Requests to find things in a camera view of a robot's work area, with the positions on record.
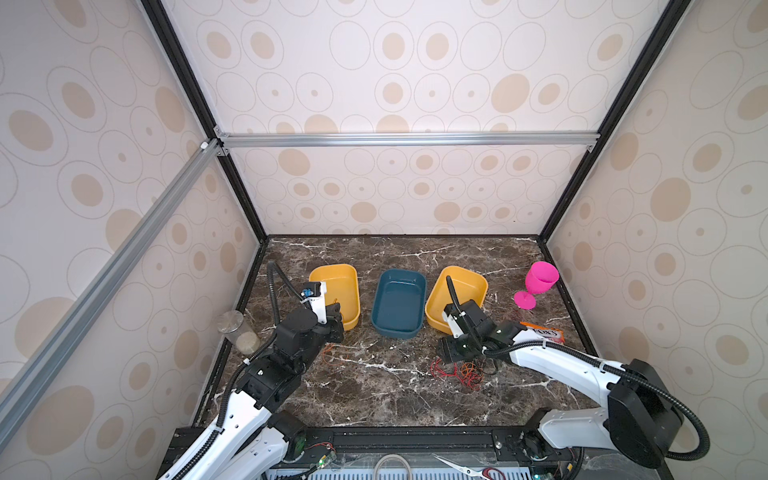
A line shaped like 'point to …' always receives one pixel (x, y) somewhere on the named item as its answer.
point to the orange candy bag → (552, 334)
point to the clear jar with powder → (233, 324)
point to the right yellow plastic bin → (469, 284)
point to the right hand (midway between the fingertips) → (445, 348)
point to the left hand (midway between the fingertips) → (347, 303)
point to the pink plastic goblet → (541, 277)
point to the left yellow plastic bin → (342, 288)
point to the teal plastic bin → (399, 303)
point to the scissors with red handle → (481, 474)
